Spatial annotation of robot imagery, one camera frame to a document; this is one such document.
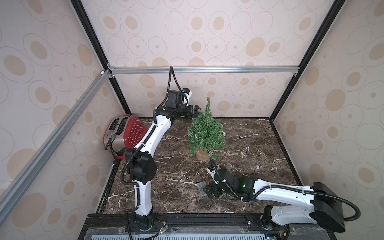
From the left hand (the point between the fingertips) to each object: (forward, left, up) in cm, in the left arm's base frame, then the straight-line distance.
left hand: (199, 106), depth 83 cm
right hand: (-34, -8, -24) cm, 43 cm away
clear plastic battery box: (-33, -2, -30) cm, 45 cm away
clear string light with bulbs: (-21, -7, -15) cm, 27 cm away
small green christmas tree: (-16, -4, -6) cm, 18 cm away
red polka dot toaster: (-9, +45, -13) cm, 47 cm away
